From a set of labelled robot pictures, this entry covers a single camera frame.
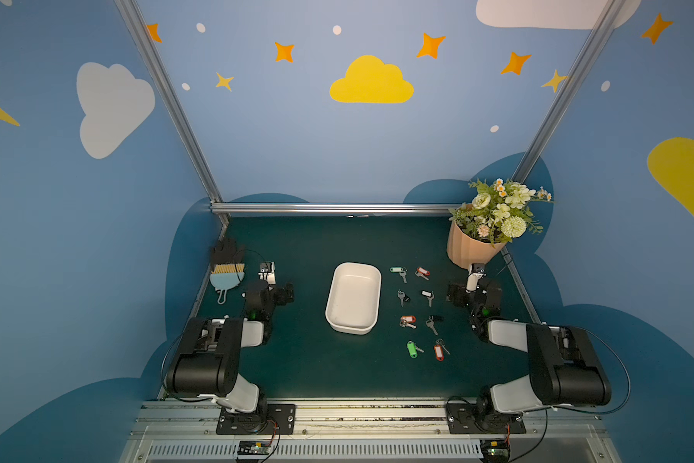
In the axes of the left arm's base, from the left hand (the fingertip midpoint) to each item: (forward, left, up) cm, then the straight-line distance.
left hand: (275, 276), depth 94 cm
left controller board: (-46, -2, -8) cm, 47 cm away
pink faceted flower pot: (+11, -65, +4) cm, 66 cm away
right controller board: (-45, -64, -10) cm, 79 cm away
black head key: (-2, -44, -7) cm, 44 cm away
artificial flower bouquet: (+11, -69, +22) cm, 73 cm away
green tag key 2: (-21, -45, -7) cm, 50 cm away
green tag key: (+9, -44, -8) cm, 46 cm away
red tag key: (+8, -51, -7) cm, 53 cm away
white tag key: (-2, -53, -7) cm, 54 cm away
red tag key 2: (-20, -53, -7) cm, 57 cm away
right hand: (+1, -65, -1) cm, 65 cm away
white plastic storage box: (-4, -26, -6) cm, 27 cm away
